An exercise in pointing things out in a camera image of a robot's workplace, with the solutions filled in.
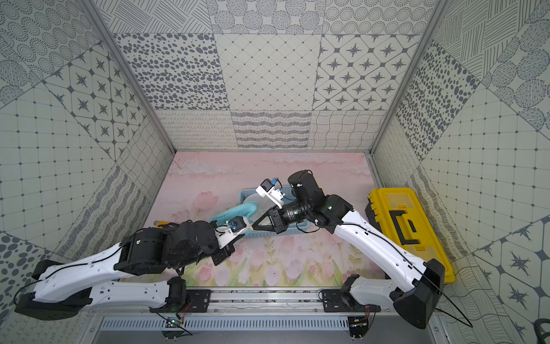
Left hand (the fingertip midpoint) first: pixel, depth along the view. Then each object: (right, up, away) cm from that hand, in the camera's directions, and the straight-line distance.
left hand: (242, 229), depth 60 cm
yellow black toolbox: (+55, +1, +18) cm, 58 cm away
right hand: (+4, 0, +2) cm, 5 cm away
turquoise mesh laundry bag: (+1, +5, +5) cm, 7 cm away
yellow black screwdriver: (-42, -6, +33) cm, 54 cm away
